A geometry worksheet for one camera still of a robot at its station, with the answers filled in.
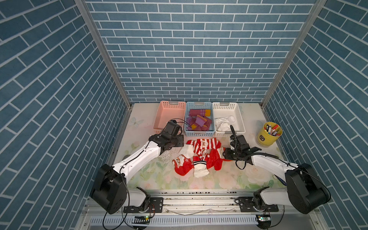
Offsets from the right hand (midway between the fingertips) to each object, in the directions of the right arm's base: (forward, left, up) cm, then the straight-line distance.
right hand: (225, 154), depth 90 cm
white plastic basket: (+34, -2, +1) cm, 34 cm away
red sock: (-9, +26, -1) cm, 28 cm away
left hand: (+2, +27, +11) cm, 29 cm away
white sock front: (-11, +16, 0) cm, 19 cm away
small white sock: (0, +25, +1) cm, 25 cm away
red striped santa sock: (-1, +14, 0) cm, 14 cm away
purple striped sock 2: (+18, +18, +7) cm, 27 cm away
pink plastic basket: (+35, +44, 0) cm, 56 cm away
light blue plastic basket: (+40, +19, +2) cm, 45 cm away
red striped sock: (+7, +14, -1) cm, 15 cm away
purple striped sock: (+31, +16, +4) cm, 35 cm away
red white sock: (-3, +7, 0) cm, 8 cm away
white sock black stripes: (+20, +1, +6) cm, 21 cm away
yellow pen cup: (+10, -25, +12) cm, 29 cm away
